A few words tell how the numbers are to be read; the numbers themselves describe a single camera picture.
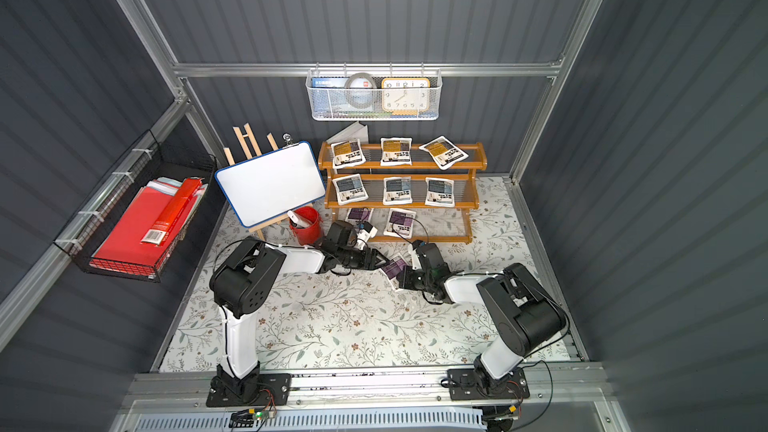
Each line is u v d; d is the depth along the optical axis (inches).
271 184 36.2
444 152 33.3
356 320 33.3
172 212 28.4
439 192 37.2
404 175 39.0
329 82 34.5
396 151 34.1
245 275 22.3
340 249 31.8
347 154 33.3
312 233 39.0
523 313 18.4
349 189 37.7
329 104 33.4
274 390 29.4
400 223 41.2
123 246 26.9
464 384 28.6
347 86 33.5
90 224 24.7
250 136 34.3
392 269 36.9
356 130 39.0
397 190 37.0
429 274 29.0
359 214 41.6
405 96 34.7
